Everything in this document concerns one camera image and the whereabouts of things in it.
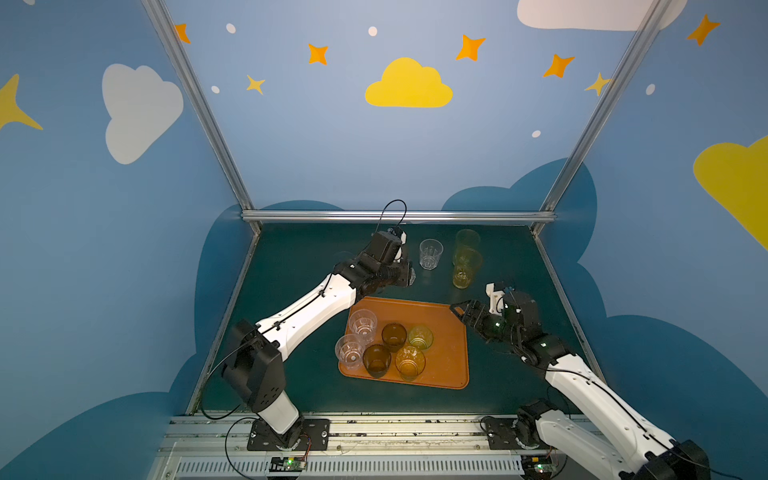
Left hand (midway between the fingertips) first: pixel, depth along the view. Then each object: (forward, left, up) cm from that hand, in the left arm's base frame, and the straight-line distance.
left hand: (413, 268), depth 81 cm
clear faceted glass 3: (-15, +18, -21) cm, 32 cm away
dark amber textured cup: (-18, +10, -19) cm, 28 cm away
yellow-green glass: (+21, -21, -10) cm, 32 cm away
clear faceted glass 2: (-7, +14, -19) cm, 24 cm away
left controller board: (-43, +30, -22) cm, 57 cm away
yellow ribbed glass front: (+15, -21, -18) cm, 32 cm away
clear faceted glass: (+23, -9, -19) cm, 31 cm away
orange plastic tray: (-18, -11, -22) cm, 30 cm away
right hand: (-9, -13, -6) cm, 17 cm away
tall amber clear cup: (-18, 0, -22) cm, 29 cm away
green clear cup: (-11, -4, -20) cm, 23 cm away
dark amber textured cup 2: (-11, +5, -19) cm, 23 cm away
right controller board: (-43, -30, -23) cm, 57 cm away
